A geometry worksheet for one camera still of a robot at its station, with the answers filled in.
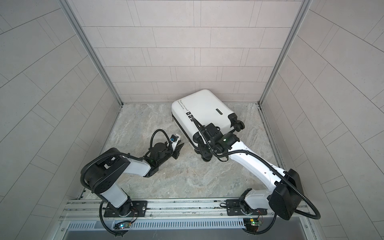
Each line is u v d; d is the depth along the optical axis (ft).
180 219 2.24
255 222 2.22
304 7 2.33
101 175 1.46
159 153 2.21
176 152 2.51
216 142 1.88
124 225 2.11
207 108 2.85
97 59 3.00
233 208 2.32
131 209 2.25
